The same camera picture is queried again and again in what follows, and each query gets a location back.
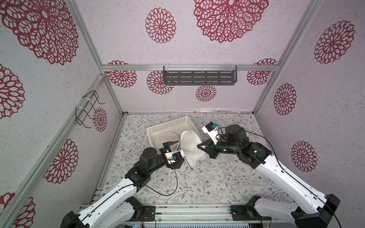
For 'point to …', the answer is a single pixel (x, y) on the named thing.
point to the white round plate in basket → (165, 137)
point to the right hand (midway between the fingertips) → (201, 146)
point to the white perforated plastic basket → (177, 126)
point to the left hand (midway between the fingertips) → (179, 148)
